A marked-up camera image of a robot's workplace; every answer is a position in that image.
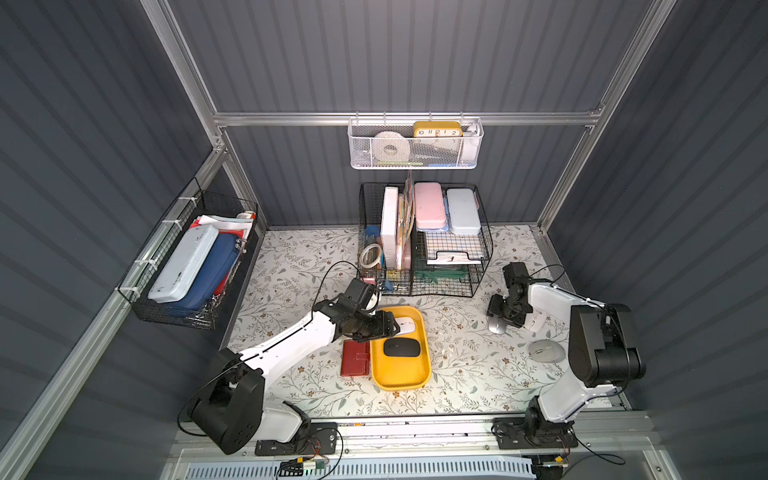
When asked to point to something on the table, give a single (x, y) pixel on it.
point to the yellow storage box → (393, 374)
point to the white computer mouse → (405, 324)
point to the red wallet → (355, 358)
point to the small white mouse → (535, 319)
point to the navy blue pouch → (217, 266)
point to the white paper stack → (452, 258)
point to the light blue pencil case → (463, 211)
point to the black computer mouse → (402, 347)
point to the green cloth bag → (434, 275)
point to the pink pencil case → (429, 206)
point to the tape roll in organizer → (373, 245)
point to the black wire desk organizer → (421, 239)
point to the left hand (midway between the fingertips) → (392, 333)
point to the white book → (389, 230)
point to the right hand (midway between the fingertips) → (503, 323)
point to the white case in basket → (173, 282)
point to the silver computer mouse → (496, 325)
